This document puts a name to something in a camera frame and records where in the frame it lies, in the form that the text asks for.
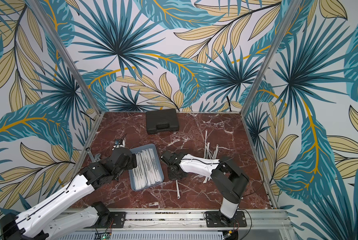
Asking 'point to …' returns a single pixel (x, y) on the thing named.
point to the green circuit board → (105, 237)
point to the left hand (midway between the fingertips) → (129, 160)
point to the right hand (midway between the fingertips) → (174, 176)
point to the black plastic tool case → (161, 121)
